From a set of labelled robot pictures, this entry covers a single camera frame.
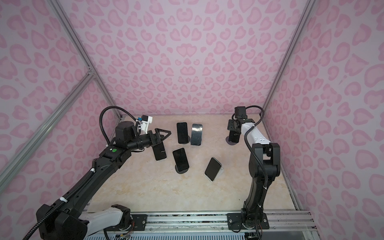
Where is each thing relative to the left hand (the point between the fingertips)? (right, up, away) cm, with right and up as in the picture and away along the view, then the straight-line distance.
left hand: (168, 132), depth 71 cm
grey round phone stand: (+36, -8, +30) cm, 48 cm away
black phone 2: (+4, -1, +30) cm, 30 cm away
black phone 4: (+23, -21, +15) cm, 34 cm away
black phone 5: (+38, -3, +26) cm, 46 cm away
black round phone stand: (+4, -23, +16) cm, 29 cm away
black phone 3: (+4, -15, +16) cm, 22 cm away
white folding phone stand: (+27, -24, +15) cm, 39 cm away
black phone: (-9, -12, +19) cm, 24 cm away
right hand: (+39, +5, +26) cm, 47 cm away
